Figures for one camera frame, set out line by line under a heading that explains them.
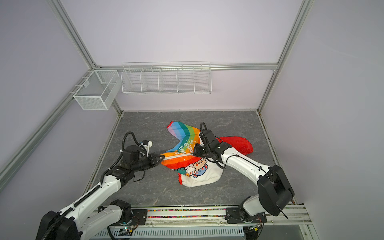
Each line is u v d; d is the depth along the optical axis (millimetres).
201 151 736
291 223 724
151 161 715
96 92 954
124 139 1074
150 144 769
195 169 864
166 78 988
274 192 423
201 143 753
